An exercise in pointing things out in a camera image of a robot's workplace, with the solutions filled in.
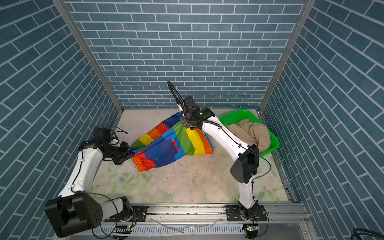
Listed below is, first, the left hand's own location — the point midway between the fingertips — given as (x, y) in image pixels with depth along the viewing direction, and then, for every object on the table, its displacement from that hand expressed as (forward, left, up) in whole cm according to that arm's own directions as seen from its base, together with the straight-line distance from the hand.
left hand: (135, 151), depth 80 cm
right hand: (+17, -28, +11) cm, 34 cm away
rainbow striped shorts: (+5, -17, +2) cm, 18 cm away
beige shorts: (+16, -69, -5) cm, 71 cm away
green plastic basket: (+33, -62, -8) cm, 70 cm away
